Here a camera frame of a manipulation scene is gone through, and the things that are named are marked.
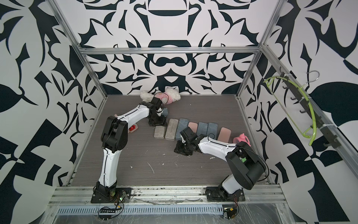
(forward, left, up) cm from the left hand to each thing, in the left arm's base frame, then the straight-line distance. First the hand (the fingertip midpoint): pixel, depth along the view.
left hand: (161, 122), depth 100 cm
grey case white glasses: (-2, -15, 0) cm, 15 cm away
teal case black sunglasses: (-8, +1, 0) cm, 8 cm away
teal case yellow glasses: (-6, -7, 0) cm, 9 cm away
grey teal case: (+7, -3, +4) cm, 8 cm away
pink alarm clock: (-18, -49, +7) cm, 53 cm away
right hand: (-21, -9, +1) cm, 23 cm away
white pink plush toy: (+18, -4, +8) cm, 20 cm away
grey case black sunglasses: (-8, -35, 0) cm, 35 cm away
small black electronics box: (-53, -36, -4) cm, 64 cm away
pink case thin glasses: (-3, -23, -1) cm, 23 cm away
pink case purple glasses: (-11, -42, -1) cm, 44 cm away
